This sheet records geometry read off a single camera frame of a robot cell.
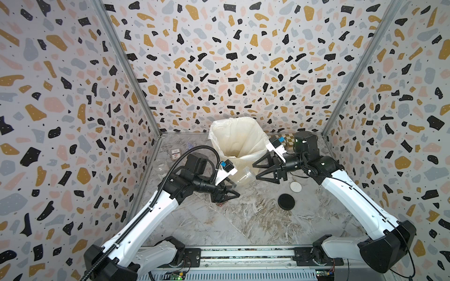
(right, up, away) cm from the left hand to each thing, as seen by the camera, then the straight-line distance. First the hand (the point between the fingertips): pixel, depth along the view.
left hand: (237, 189), depth 66 cm
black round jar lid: (+25, -12, +24) cm, 37 cm away
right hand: (+7, +7, -4) cm, 11 cm away
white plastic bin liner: (0, +22, +29) cm, 36 cm away
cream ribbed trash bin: (+1, +9, +9) cm, 13 cm away
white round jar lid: (+32, -5, +29) cm, 44 cm away
